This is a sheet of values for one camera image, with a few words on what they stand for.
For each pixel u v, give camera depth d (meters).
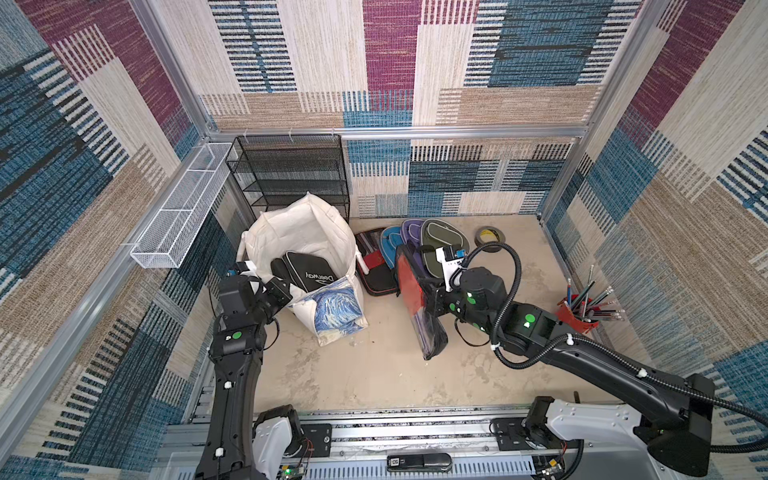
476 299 0.50
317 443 0.73
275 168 1.05
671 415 0.40
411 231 1.06
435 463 0.66
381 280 1.01
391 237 1.05
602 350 0.45
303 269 0.93
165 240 0.71
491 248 1.12
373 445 0.73
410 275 0.71
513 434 0.74
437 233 1.10
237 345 0.53
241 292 0.56
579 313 0.84
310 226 0.94
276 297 0.68
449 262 0.60
